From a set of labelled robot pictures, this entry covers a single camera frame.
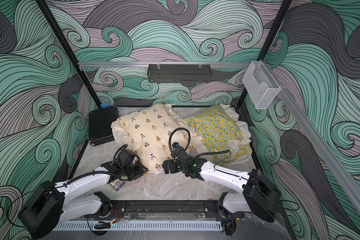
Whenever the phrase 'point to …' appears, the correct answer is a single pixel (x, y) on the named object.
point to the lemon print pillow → (223, 134)
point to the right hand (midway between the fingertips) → (167, 165)
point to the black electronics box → (100, 121)
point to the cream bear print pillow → (151, 132)
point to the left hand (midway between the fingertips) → (148, 169)
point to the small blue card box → (117, 184)
